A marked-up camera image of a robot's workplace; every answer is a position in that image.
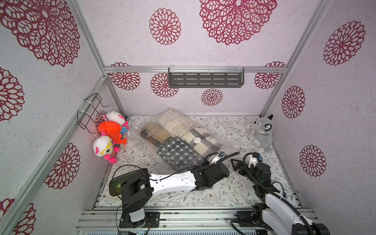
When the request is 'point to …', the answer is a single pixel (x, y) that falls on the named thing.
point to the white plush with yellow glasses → (103, 146)
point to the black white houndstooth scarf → (179, 154)
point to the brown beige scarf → (154, 133)
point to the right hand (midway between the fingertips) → (235, 160)
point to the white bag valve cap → (197, 140)
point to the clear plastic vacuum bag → (134, 129)
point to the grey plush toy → (262, 137)
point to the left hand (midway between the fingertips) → (211, 162)
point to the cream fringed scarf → (177, 125)
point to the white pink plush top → (116, 116)
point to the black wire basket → (83, 116)
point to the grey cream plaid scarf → (202, 142)
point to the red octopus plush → (112, 129)
